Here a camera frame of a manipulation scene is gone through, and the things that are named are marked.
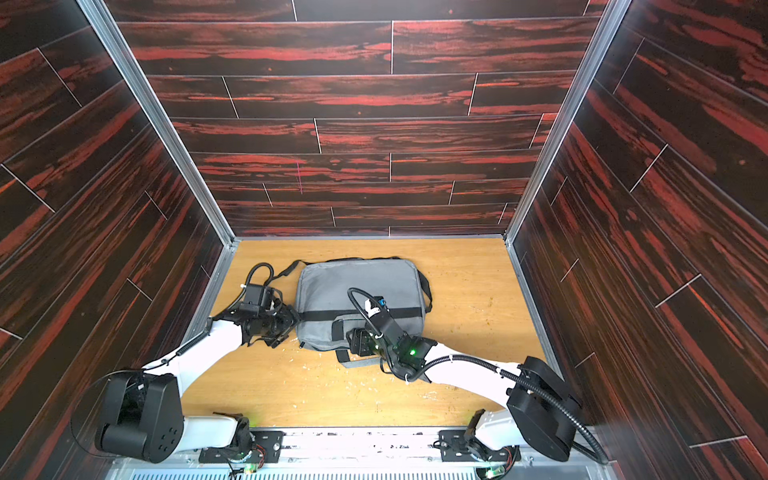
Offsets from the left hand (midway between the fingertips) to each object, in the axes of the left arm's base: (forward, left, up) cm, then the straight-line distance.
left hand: (302, 323), depth 89 cm
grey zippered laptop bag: (+11, -7, -2) cm, 13 cm away
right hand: (-4, -19, +5) cm, 20 cm away
